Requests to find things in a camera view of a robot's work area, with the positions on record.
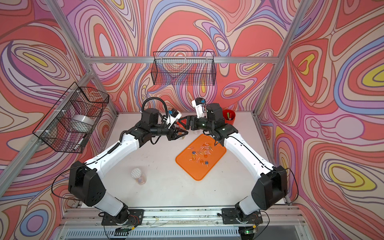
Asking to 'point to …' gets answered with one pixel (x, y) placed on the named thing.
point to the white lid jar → (140, 178)
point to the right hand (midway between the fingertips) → (184, 123)
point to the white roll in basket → (82, 123)
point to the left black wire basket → (69, 123)
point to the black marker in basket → (84, 141)
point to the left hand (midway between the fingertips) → (185, 129)
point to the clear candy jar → (196, 132)
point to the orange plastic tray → (197, 170)
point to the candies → (200, 152)
